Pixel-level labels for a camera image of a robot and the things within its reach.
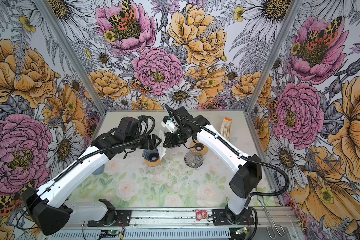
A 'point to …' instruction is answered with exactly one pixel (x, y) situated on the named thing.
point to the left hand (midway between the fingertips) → (153, 145)
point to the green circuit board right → (241, 230)
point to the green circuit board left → (114, 232)
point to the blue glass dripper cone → (150, 155)
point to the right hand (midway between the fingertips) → (166, 149)
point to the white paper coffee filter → (161, 149)
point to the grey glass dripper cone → (193, 159)
